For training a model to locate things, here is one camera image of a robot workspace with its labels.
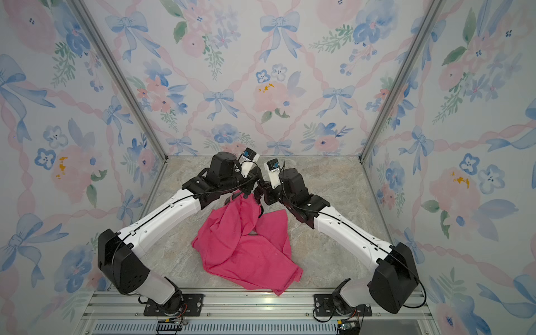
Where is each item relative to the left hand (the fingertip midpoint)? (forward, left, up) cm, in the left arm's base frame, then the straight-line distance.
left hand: (260, 174), depth 76 cm
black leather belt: (-4, 0, -21) cm, 21 cm away
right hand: (-2, -2, -3) cm, 4 cm away
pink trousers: (-19, +4, -25) cm, 32 cm away
